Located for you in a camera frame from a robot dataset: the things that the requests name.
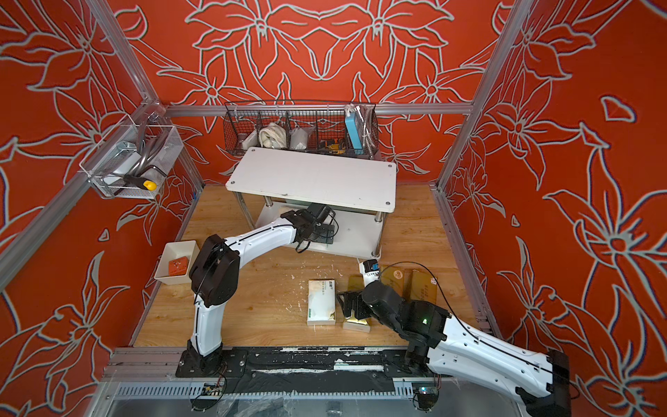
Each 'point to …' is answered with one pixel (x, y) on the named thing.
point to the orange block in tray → (178, 267)
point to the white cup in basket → (299, 139)
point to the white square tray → (171, 251)
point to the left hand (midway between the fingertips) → (322, 230)
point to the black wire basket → (331, 126)
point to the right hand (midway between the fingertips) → (345, 296)
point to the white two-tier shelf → (335, 203)
